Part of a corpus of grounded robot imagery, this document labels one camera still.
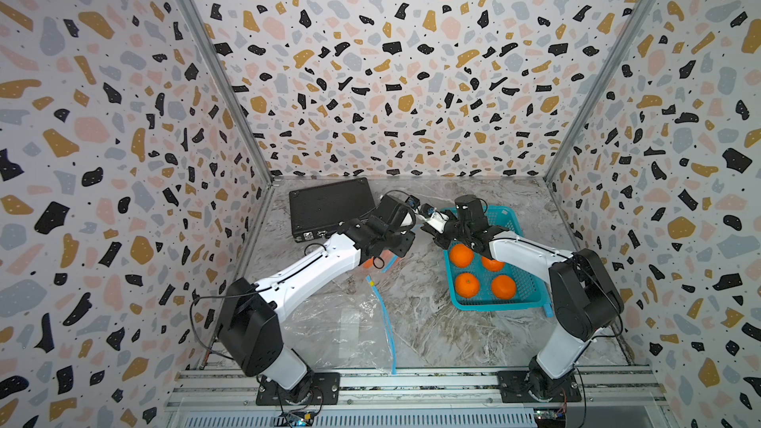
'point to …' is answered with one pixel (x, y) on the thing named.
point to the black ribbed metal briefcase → (319, 210)
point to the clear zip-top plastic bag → (340, 331)
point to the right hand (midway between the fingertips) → (426, 223)
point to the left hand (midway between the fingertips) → (409, 233)
